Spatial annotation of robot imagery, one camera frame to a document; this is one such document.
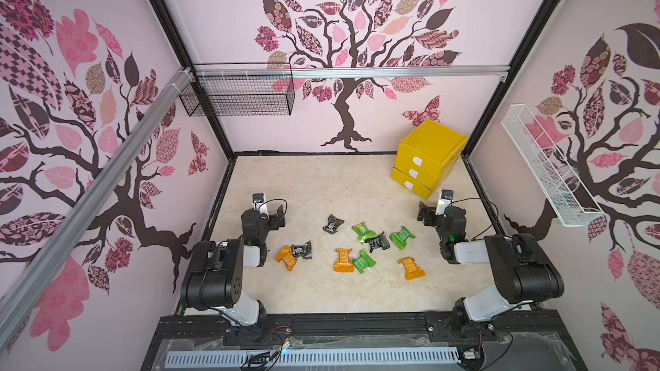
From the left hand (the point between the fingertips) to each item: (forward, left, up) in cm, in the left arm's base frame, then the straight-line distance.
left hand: (269, 210), depth 94 cm
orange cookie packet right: (-22, -51, -5) cm, 56 cm away
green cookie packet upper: (-8, -35, -4) cm, 37 cm away
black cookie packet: (-5, -24, -4) cm, 25 cm away
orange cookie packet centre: (-20, -28, -4) cm, 34 cm away
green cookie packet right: (-9, -49, -5) cm, 50 cm away
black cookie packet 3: (-11, -41, -4) cm, 43 cm away
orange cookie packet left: (-16, -8, -4) cm, 19 cm away
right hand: (+1, -62, +1) cm, 62 cm away
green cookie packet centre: (-19, -35, -4) cm, 40 cm away
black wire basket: (+35, +11, +29) cm, 47 cm away
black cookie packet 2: (-14, -14, -5) cm, 21 cm away
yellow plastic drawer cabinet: (+12, -58, +15) cm, 61 cm away
